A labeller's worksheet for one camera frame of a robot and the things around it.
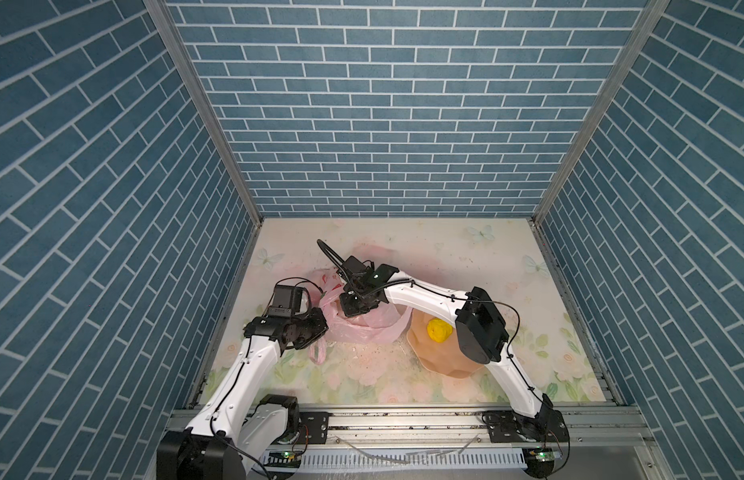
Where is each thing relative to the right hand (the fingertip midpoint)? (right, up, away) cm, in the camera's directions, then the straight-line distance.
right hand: (340, 309), depth 88 cm
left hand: (-2, -3, -6) cm, 7 cm away
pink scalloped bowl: (+25, -11, -4) cm, 28 cm away
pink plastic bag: (+12, -4, -3) cm, 13 cm away
